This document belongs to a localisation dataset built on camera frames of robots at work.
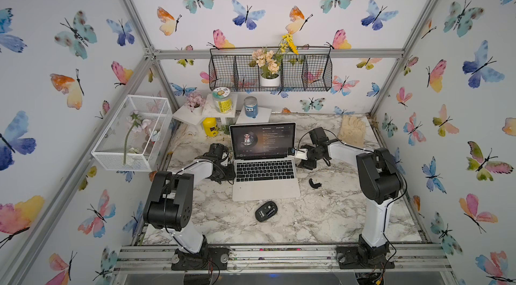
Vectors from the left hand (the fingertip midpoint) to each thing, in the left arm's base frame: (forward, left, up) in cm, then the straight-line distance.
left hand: (233, 172), depth 96 cm
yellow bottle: (+22, +12, +8) cm, 26 cm away
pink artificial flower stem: (+5, +32, +30) cm, 44 cm away
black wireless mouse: (-19, -15, +2) cm, 24 cm away
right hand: (+8, -34, +1) cm, 35 cm away
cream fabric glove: (+24, -64, -1) cm, 68 cm away
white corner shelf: (+24, +24, +15) cm, 37 cm away
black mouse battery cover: (-7, -37, -2) cm, 38 cm away
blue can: (+22, -9, +21) cm, 32 cm away
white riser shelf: (+22, -15, +15) cm, 30 cm away
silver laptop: (+1, -14, 0) cm, 14 cm away
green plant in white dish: (+18, +4, +12) cm, 21 cm away
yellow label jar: (+18, +2, +29) cm, 35 cm away
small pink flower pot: (+23, +16, +25) cm, 37 cm away
